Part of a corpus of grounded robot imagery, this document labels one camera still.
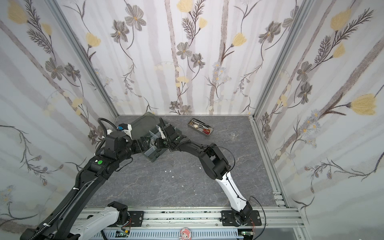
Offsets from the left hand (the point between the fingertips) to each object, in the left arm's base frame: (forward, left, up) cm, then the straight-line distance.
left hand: (141, 136), depth 74 cm
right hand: (+10, -1, -15) cm, 18 cm away
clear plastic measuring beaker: (+16, -56, -23) cm, 63 cm away
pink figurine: (-40, -22, -22) cm, 51 cm away
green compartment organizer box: (+8, -7, -11) cm, 16 cm away
